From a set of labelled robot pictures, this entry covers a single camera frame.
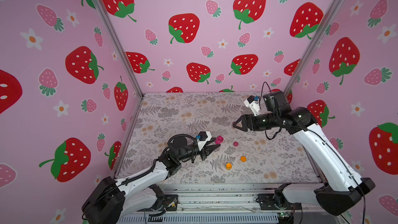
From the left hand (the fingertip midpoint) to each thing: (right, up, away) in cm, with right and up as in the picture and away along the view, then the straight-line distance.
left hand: (218, 142), depth 71 cm
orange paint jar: (+7, -16, +14) cm, 22 cm away
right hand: (+10, +9, -3) cm, 14 cm away
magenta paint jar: (0, +1, -2) cm, 2 cm away
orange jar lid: (+16, -14, +17) cm, 27 cm away
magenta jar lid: (+13, -6, +23) cm, 27 cm away
